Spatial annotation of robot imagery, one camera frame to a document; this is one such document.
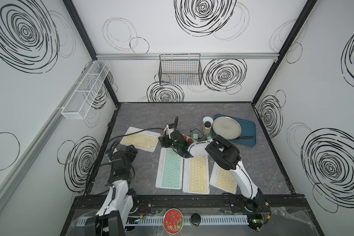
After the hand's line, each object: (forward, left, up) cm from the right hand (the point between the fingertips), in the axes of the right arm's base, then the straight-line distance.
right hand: (162, 137), depth 97 cm
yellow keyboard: (-1, +13, -3) cm, 13 cm away
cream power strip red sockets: (-2, -17, +1) cm, 18 cm away
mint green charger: (+2, -22, -1) cm, 22 cm away
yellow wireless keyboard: (-23, -22, -2) cm, 32 cm away
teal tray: (+13, -62, -6) cm, 64 cm away
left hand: (-12, +18, +5) cm, 22 cm away
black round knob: (-45, -20, +8) cm, 50 cm away
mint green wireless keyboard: (-21, -7, -2) cm, 22 cm away
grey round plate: (+11, -45, -3) cm, 47 cm away
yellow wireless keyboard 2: (-25, -37, -3) cm, 44 cm away
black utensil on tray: (+5, -58, -6) cm, 58 cm away
